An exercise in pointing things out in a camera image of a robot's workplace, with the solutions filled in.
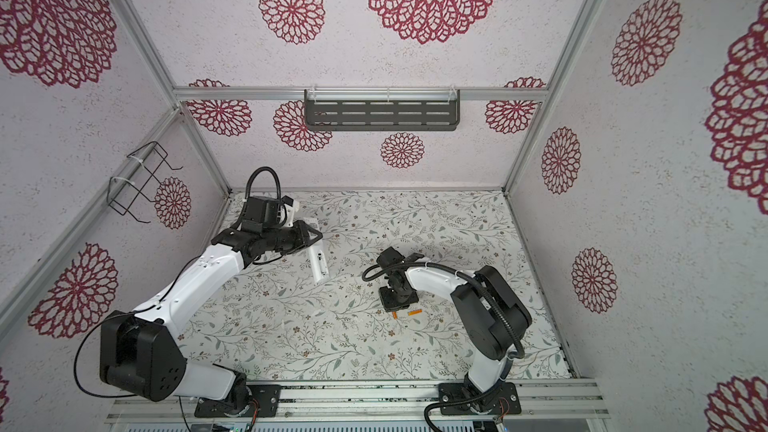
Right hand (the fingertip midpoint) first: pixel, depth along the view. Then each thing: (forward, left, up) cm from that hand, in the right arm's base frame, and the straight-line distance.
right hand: (389, 302), depth 90 cm
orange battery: (-4, -2, 0) cm, 4 cm away
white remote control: (+3, +18, +18) cm, 26 cm away
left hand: (+9, +19, +19) cm, 28 cm away
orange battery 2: (-2, -8, -1) cm, 8 cm away
